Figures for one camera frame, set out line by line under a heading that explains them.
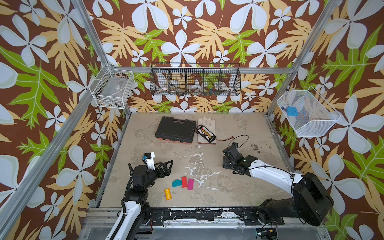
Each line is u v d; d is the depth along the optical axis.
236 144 0.79
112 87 0.86
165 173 0.73
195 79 0.98
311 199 0.42
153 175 0.72
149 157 0.73
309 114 0.82
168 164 0.77
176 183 0.84
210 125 1.11
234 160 0.67
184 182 0.86
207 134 1.04
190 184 0.86
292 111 0.86
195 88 0.99
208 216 0.75
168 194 0.80
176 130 1.05
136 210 0.55
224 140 1.03
